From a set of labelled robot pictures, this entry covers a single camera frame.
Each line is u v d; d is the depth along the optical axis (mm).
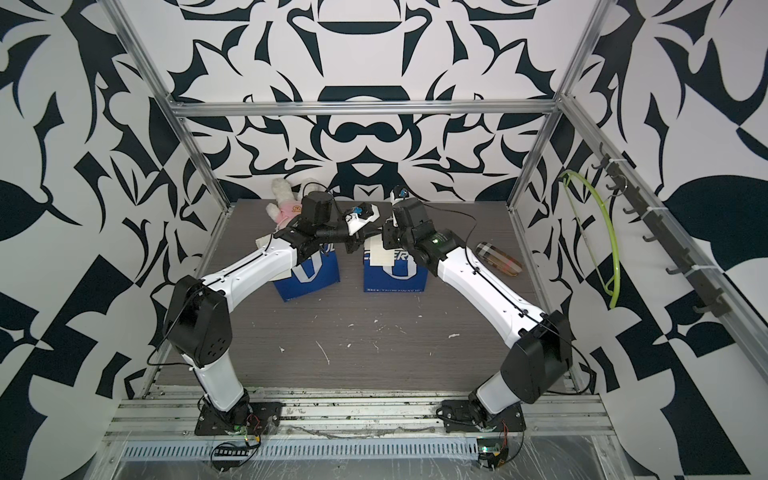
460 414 744
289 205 1088
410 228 577
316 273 890
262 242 759
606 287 700
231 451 727
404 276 871
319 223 685
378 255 844
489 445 712
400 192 686
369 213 696
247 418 686
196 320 487
